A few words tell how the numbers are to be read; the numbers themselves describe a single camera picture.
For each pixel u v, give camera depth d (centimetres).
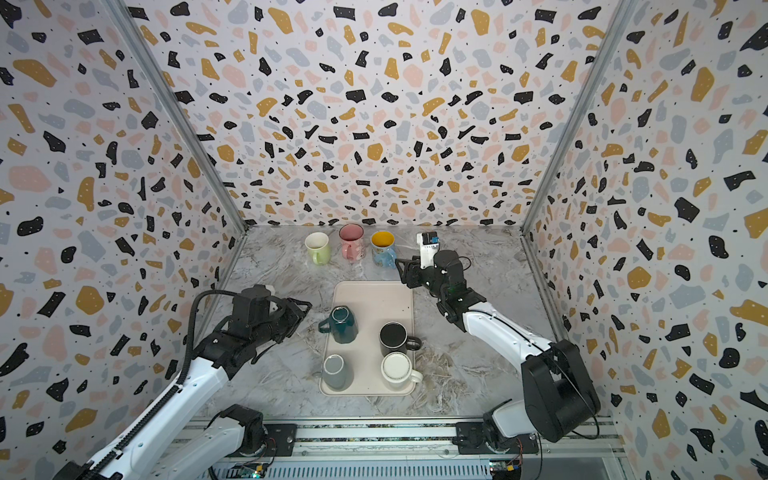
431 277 73
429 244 72
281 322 67
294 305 73
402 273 76
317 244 109
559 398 43
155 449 43
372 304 100
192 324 55
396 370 78
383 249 103
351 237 108
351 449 73
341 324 84
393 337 82
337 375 76
